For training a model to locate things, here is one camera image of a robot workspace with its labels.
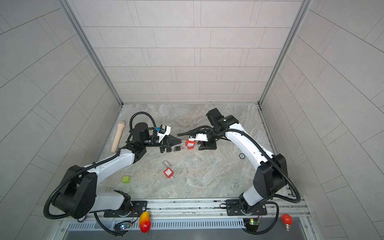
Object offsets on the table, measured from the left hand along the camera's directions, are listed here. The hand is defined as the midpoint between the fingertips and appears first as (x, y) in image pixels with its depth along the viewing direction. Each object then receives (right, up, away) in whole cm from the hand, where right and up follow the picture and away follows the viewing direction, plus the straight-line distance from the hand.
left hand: (182, 141), depth 72 cm
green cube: (-30, -21, +6) cm, 37 cm away
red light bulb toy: (+48, -34, -5) cm, 60 cm away
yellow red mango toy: (-16, -34, -7) cm, 38 cm away
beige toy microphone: (-44, +5, +27) cm, 52 cm away
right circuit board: (+33, -37, -4) cm, 50 cm away
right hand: (+9, -2, +5) cm, 10 cm away
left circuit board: (-25, -35, -8) cm, 44 cm away
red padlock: (+4, -1, 0) cm, 4 cm away
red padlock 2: (-9, -18, +9) cm, 22 cm away
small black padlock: (-5, -8, +20) cm, 22 cm away
